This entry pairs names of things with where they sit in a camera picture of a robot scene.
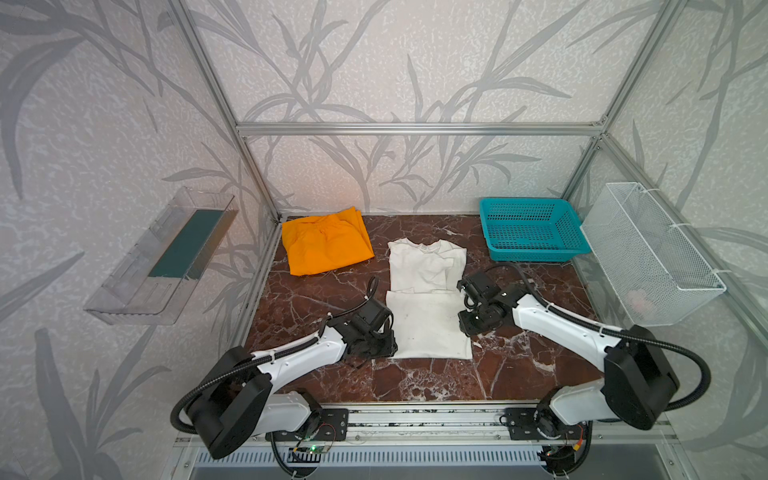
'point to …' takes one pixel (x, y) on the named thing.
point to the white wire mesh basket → (653, 269)
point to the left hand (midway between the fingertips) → (399, 341)
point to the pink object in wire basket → (639, 303)
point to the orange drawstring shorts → (320, 243)
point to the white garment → (427, 307)
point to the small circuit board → (314, 449)
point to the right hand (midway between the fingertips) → (464, 317)
